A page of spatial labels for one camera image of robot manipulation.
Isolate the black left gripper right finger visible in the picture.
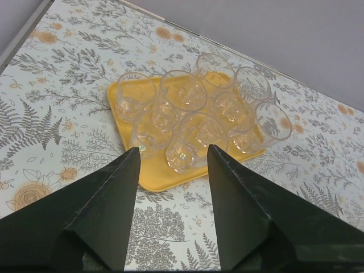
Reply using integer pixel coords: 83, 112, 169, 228
207, 144, 363, 272

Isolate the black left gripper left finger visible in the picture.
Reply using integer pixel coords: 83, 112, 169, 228
1, 148, 140, 272

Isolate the yellow plastic tray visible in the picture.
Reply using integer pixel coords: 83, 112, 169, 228
107, 76, 266, 192

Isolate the aluminium back edge rail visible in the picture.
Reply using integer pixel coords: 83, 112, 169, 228
1, 1, 53, 72

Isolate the clear drinking glass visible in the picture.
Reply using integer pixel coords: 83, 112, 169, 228
151, 70, 208, 130

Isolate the floral patterned table mat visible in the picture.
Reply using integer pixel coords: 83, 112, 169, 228
1, 1, 363, 272

